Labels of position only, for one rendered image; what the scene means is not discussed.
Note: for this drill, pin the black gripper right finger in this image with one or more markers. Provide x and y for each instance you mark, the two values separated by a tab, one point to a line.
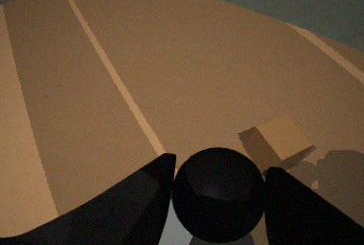
296	215

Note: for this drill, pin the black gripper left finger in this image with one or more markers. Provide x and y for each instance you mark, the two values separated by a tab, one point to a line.
132	212

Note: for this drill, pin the brown cube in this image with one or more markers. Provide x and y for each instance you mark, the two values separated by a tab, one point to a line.
277	143

